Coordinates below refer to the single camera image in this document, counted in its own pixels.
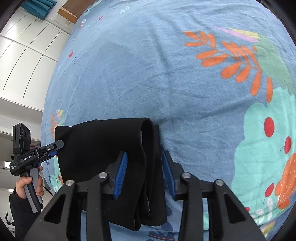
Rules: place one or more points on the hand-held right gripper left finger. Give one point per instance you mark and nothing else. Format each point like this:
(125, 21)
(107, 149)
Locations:
(121, 176)

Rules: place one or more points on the person's left forearm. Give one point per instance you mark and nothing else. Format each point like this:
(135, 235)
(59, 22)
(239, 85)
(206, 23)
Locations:
(23, 220)

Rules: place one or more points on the white wardrobe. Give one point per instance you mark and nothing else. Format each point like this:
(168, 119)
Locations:
(23, 58)

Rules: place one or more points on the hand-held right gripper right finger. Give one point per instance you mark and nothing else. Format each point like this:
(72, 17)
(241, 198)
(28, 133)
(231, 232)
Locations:
(167, 176)

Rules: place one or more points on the black pants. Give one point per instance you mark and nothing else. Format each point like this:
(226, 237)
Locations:
(92, 143)

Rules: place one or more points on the person's left hand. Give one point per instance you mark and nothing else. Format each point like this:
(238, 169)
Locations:
(22, 187)

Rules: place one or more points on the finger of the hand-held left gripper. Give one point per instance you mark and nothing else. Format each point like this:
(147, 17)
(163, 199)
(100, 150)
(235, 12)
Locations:
(49, 155)
(54, 146)

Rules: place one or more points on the blue printed bed sheet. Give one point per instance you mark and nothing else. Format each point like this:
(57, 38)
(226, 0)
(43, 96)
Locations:
(161, 81)

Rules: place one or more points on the teal curtain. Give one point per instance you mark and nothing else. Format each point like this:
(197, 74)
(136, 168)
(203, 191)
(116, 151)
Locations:
(42, 8)

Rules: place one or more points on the wooden headboard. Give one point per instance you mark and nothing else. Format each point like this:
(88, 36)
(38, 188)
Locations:
(71, 11)

